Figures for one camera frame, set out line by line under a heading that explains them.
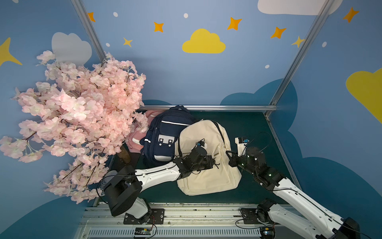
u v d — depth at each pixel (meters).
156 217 0.73
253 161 0.56
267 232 0.73
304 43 0.83
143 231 0.72
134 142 0.96
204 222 0.74
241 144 0.68
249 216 0.75
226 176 0.75
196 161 0.63
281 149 1.06
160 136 0.96
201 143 0.76
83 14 0.70
